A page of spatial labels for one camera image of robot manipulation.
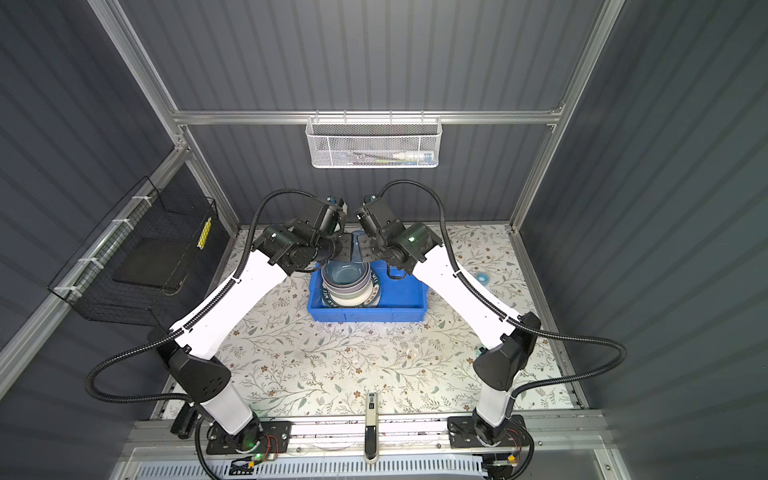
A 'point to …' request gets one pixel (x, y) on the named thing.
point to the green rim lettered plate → (373, 300)
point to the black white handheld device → (371, 428)
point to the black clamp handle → (184, 422)
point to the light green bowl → (350, 300)
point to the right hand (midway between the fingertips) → (373, 243)
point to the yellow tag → (205, 234)
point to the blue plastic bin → (400, 299)
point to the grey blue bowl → (346, 274)
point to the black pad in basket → (154, 261)
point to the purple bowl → (346, 290)
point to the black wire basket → (148, 212)
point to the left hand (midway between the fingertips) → (351, 243)
